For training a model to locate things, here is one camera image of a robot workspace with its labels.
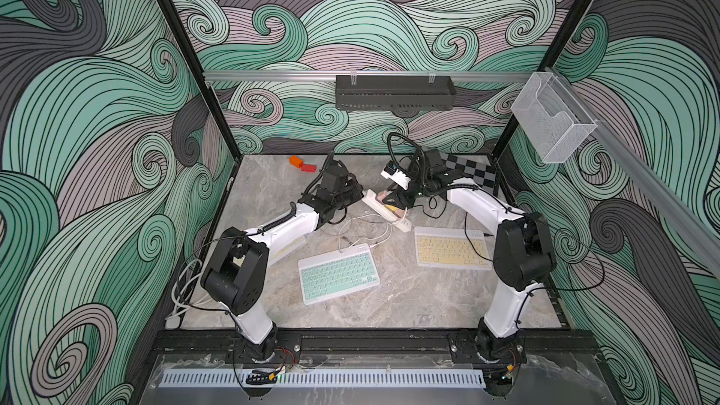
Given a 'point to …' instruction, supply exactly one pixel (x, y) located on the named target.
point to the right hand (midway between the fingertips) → (392, 193)
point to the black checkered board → (480, 168)
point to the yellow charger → (400, 213)
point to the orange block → (296, 161)
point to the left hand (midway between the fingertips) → (365, 184)
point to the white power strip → (371, 200)
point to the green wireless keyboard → (337, 274)
